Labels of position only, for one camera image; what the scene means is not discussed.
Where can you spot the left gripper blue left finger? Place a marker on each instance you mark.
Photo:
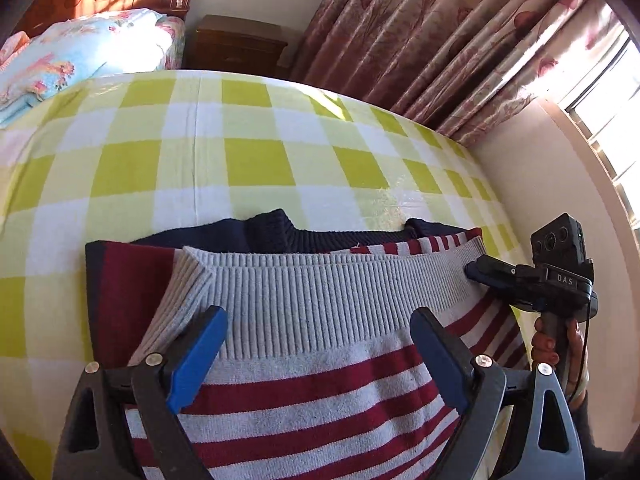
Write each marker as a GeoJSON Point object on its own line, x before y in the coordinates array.
{"type": "Point", "coordinates": [96, 442]}

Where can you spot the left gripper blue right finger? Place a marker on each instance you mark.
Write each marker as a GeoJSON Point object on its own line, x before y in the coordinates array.
{"type": "Point", "coordinates": [541, 441]}

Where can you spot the red grey striped navy sweater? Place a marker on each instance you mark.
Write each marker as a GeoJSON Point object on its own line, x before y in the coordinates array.
{"type": "Point", "coordinates": [318, 377]}

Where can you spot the right hand on handle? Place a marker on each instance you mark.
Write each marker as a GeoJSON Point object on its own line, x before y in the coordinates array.
{"type": "Point", "coordinates": [543, 351]}

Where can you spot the pink floral curtain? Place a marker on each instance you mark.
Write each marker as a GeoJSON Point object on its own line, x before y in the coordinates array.
{"type": "Point", "coordinates": [461, 67]}

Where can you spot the yellow green checkered blanket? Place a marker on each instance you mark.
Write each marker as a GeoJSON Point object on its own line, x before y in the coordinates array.
{"type": "Point", "coordinates": [123, 157]}

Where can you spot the light blue floral folded quilt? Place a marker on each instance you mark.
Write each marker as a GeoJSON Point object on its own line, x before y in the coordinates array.
{"type": "Point", "coordinates": [100, 45]}

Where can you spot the wooden nightstand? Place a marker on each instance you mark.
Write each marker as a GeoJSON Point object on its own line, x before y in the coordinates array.
{"type": "Point", "coordinates": [235, 45]}

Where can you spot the pink white floral pillow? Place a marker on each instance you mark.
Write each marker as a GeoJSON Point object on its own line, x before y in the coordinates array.
{"type": "Point", "coordinates": [12, 47]}

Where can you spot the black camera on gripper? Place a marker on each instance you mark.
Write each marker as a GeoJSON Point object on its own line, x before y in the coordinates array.
{"type": "Point", "coordinates": [561, 243]}

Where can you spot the window with frame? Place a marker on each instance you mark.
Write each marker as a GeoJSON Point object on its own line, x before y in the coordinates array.
{"type": "Point", "coordinates": [607, 114]}

